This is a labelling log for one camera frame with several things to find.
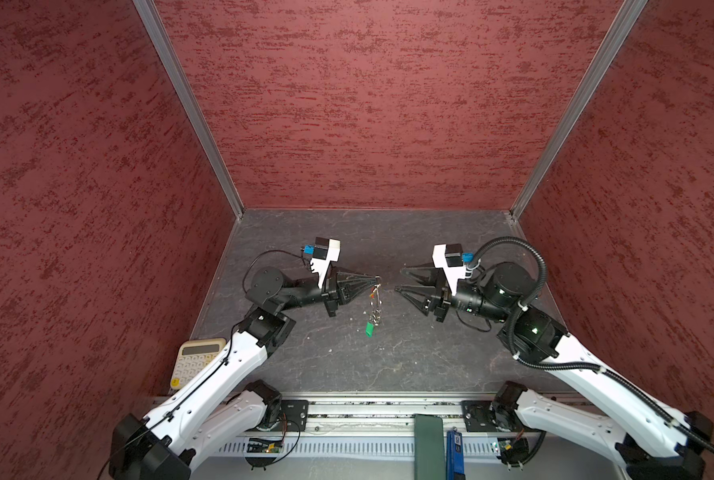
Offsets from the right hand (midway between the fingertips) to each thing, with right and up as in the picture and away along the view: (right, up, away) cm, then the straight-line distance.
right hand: (398, 287), depth 57 cm
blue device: (+14, -41, +10) cm, 45 cm away
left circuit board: (-33, -42, +15) cm, 56 cm away
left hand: (-5, 0, 0) cm, 5 cm away
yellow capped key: (-5, -2, +3) cm, 6 cm away
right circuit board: (+31, -43, +15) cm, 55 cm away
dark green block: (+9, -41, +12) cm, 44 cm away
